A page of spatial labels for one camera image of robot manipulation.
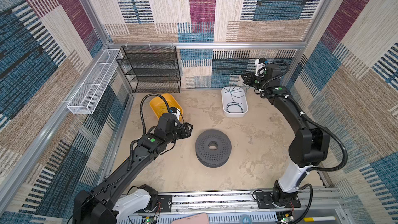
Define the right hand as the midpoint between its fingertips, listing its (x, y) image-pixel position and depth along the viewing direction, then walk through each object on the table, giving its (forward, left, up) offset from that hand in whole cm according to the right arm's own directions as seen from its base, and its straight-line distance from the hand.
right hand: (241, 76), depth 84 cm
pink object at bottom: (-60, +24, -28) cm, 71 cm away
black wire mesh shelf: (+25, +56, -13) cm, 63 cm away
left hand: (-23, +28, -10) cm, 37 cm away
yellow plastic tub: (+9, +44, -26) cm, 52 cm away
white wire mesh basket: (-2, +89, -11) cm, 89 cm away
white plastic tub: (+1, -1, -31) cm, 31 cm away
